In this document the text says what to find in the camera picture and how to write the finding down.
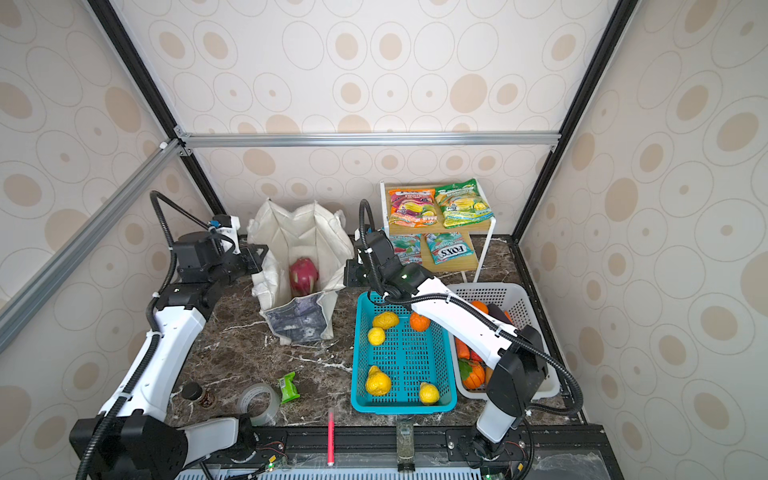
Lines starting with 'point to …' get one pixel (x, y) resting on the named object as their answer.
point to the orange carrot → (463, 350)
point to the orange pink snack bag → (414, 208)
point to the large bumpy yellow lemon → (377, 382)
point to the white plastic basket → (507, 304)
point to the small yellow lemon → (376, 336)
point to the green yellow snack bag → (463, 204)
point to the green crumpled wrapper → (288, 388)
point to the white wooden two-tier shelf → (477, 235)
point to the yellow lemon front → (429, 394)
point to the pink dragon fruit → (303, 276)
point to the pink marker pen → (331, 438)
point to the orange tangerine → (418, 322)
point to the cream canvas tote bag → (308, 250)
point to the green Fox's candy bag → (445, 246)
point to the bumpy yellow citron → (386, 320)
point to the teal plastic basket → (401, 362)
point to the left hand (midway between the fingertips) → (270, 239)
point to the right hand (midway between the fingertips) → (347, 266)
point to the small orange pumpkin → (472, 375)
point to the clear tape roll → (272, 411)
